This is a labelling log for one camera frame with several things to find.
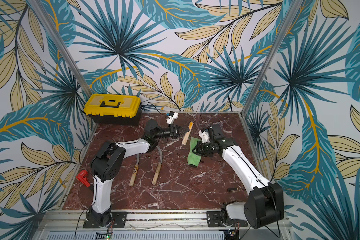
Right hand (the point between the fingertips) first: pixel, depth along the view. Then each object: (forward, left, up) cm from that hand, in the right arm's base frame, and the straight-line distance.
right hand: (194, 150), depth 81 cm
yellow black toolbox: (+33, +49, +1) cm, 59 cm away
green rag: (-5, +1, +1) cm, 6 cm away
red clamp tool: (-7, +64, -13) cm, 65 cm away
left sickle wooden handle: (-11, +35, -13) cm, 39 cm away
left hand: (+6, +3, +9) cm, 11 cm away
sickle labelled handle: (+5, +4, +8) cm, 10 cm away
